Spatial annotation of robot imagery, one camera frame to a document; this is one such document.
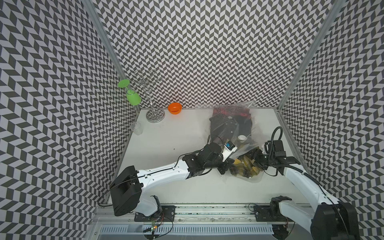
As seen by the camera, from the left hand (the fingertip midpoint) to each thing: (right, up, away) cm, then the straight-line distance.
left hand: (232, 162), depth 73 cm
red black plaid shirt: (+8, +28, +39) cm, 49 cm away
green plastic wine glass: (-60, +36, +22) cm, 73 cm away
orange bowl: (-35, +31, +43) cm, 64 cm away
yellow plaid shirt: (+10, -6, +12) cm, 17 cm away
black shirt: (+1, +16, +18) cm, 24 cm away
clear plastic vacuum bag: (+7, +9, +1) cm, 11 cm away
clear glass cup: (-62, +16, +35) cm, 72 cm away
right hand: (+12, -2, +11) cm, 17 cm away
